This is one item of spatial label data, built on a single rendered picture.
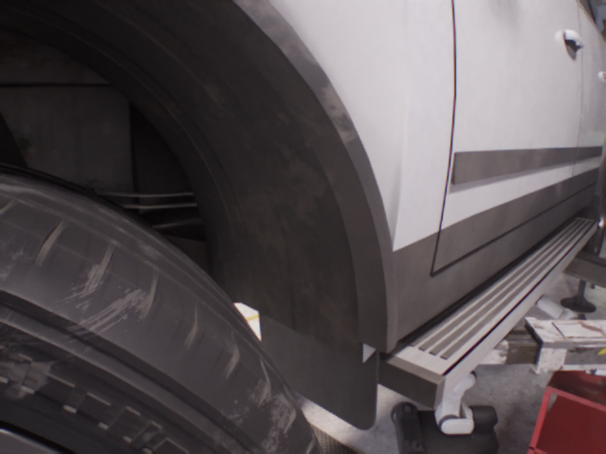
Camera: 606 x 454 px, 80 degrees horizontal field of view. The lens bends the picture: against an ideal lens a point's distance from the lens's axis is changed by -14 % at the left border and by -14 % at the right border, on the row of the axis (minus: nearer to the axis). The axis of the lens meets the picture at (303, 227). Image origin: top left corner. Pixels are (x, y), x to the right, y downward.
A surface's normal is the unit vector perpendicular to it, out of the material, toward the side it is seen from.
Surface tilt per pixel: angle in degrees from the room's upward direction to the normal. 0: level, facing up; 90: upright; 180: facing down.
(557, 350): 90
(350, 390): 93
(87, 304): 64
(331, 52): 104
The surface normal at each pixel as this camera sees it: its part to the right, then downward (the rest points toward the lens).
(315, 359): -0.72, 0.22
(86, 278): 0.55, -0.28
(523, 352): -0.14, 0.23
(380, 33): 0.65, 0.25
